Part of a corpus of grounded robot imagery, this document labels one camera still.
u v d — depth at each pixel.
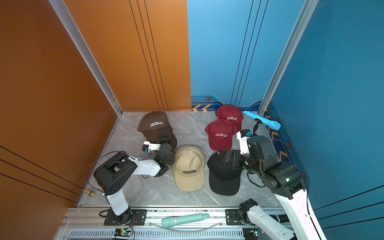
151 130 0.87
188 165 0.81
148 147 0.76
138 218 0.74
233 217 0.72
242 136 0.53
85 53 0.85
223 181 0.84
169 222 0.69
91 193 0.80
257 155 0.43
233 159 0.51
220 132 0.97
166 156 0.69
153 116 0.92
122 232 0.71
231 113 1.11
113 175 0.49
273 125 0.81
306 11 0.71
